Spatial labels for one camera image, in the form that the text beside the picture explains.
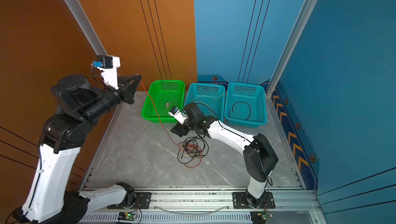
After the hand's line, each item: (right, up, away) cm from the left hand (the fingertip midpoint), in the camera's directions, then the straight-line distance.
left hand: (139, 74), depth 52 cm
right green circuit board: (+48, -62, +18) cm, 80 cm away
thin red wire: (+21, -39, +37) cm, 57 cm away
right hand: (+8, -20, +31) cm, 38 cm away
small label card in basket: (-5, -10, +60) cm, 61 cm away
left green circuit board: (-16, -62, +20) cm, 67 cm away
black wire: (+49, -8, +62) cm, 79 cm away
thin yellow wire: (+26, -4, +64) cm, 69 cm away
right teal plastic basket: (+53, -10, +61) cm, 81 cm away
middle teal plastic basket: (+26, -5, +64) cm, 70 cm away
